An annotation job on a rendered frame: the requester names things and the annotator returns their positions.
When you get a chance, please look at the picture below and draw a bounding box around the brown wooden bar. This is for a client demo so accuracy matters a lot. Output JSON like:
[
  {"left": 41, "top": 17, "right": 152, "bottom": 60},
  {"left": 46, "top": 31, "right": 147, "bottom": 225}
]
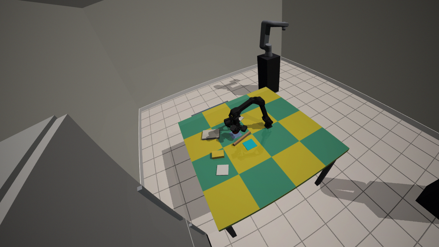
[{"left": 233, "top": 131, "right": 251, "bottom": 146}]

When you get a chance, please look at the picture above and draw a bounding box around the yellow rectangular block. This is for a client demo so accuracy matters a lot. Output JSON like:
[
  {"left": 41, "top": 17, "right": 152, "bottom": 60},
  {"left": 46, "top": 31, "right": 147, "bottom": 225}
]
[{"left": 212, "top": 150, "right": 225, "bottom": 159}]

